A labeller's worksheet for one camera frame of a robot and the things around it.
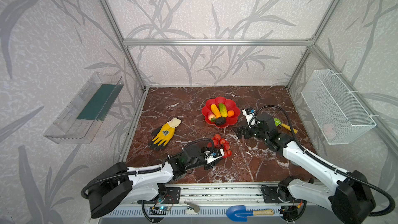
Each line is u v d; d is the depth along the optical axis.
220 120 0.95
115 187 0.42
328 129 0.75
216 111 1.02
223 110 1.02
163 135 0.93
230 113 1.02
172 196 0.72
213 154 0.63
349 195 0.39
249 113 0.71
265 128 0.62
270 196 0.73
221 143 0.85
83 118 0.64
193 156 0.60
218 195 0.75
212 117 0.98
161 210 0.72
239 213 0.69
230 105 1.08
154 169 0.52
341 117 0.63
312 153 0.50
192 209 0.70
